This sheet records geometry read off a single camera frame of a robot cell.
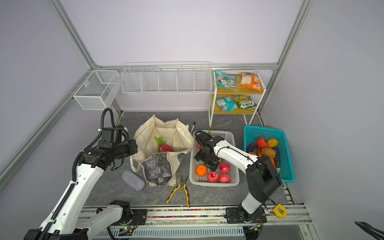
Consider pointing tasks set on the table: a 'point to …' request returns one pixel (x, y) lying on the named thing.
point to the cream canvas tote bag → (159, 168)
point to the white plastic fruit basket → (204, 181)
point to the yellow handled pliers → (183, 183)
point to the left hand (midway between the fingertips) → (137, 148)
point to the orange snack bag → (251, 80)
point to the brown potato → (268, 152)
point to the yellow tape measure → (280, 211)
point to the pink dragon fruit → (163, 147)
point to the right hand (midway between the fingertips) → (202, 164)
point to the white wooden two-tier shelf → (216, 89)
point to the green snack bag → (244, 101)
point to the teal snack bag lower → (226, 104)
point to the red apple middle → (224, 168)
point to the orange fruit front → (201, 170)
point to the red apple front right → (224, 178)
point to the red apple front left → (213, 177)
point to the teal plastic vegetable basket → (251, 133)
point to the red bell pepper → (261, 143)
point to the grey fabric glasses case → (133, 180)
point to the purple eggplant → (251, 147)
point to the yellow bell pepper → (273, 143)
